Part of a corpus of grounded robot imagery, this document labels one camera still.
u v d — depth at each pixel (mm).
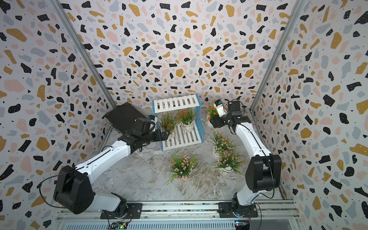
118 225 703
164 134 761
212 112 815
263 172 448
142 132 640
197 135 1032
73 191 407
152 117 760
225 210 734
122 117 1108
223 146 797
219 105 763
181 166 752
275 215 751
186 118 956
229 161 795
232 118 648
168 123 931
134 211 731
